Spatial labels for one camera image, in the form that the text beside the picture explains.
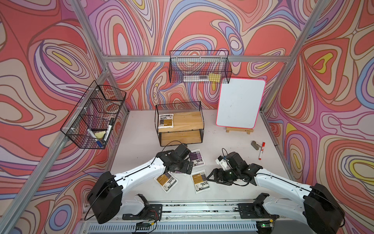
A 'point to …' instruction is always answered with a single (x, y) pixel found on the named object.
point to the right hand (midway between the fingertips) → (213, 184)
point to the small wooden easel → (239, 129)
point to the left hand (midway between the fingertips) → (186, 166)
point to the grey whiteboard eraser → (255, 145)
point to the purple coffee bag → (196, 156)
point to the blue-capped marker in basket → (99, 143)
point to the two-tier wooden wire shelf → (179, 123)
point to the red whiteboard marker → (260, 154)
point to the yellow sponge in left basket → (100, 134)
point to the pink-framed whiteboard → (239, 103)
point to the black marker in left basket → (108, 131)
